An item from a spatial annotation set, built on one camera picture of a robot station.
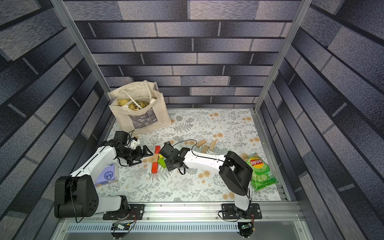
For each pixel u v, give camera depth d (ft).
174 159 2.08
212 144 3.23
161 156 2.16
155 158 2.97
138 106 2.94
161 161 2.94
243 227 2.39
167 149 2.14
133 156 2.46
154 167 2.86
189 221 2.39
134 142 2.67
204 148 3.17
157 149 3.11
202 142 3.29
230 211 2.39
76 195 1.36
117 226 2.33
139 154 2.46
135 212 2.40
